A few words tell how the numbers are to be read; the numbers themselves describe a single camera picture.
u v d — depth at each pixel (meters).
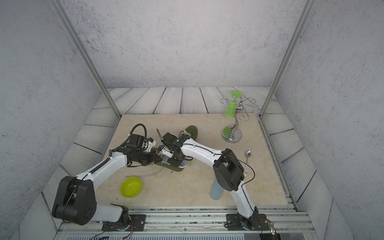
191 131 1.07
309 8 0.70
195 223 0.74
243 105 0.87
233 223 0.73
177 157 0.74
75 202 0.42
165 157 0.78
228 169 0.51
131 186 0.84
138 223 0.73
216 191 0.83
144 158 0.74
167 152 0.77
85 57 0.87
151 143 0.82
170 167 0.76
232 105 0.99
